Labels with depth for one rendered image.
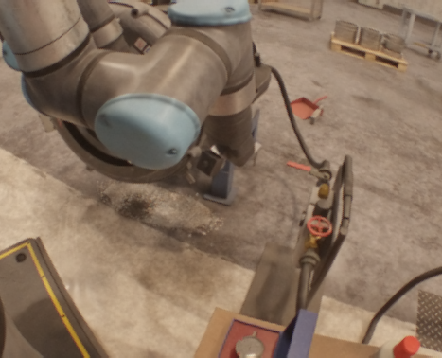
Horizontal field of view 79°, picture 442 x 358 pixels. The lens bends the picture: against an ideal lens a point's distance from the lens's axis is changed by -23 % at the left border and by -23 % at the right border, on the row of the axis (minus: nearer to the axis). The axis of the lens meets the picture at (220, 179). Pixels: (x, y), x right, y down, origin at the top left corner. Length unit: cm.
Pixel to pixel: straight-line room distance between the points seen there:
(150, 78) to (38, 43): 12
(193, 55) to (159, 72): 4
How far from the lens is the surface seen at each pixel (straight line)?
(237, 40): 36
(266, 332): 72
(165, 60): 30
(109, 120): 29
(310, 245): 92
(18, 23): 33
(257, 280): 136
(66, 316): 95
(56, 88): 36
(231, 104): 43
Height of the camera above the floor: 112
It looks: 39 degrees down
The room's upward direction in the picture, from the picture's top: 5 degrees clockwise
